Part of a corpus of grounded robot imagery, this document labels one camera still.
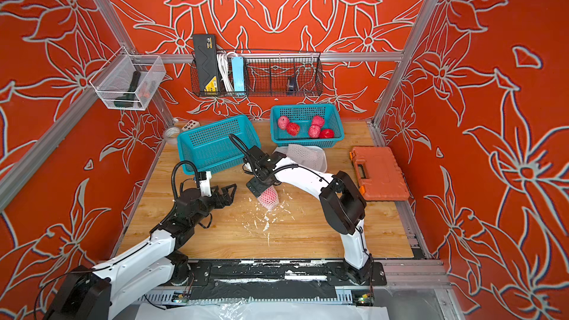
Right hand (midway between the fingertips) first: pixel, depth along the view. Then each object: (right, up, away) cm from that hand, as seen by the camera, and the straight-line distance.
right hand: (256, 184), depth 87 cm
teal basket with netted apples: (-27, +15, +23) cm, 38 cm away
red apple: (+29, +28, +25) cm, 47 cm away
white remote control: (-39, +26, +27) cm, 54 cm away
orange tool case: (+52, +3, +6) cm, 52 cm away
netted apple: (+6, -5, -2) cm, 8 cm away
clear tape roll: (-49, +21, +27) cm, 59 cm away
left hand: (-11, 0, -3) cm, 11 cm away
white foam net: (+24, +11, +6) cm, 26 cm away
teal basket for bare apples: (+23, +26, +30) cm, 47 cm away
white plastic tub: (+11, +13, +10) cm, 20 cm away
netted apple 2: (+11, +28, +26) cm, 39 cm away
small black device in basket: (+15, +42, +3) cm, 44 cm away
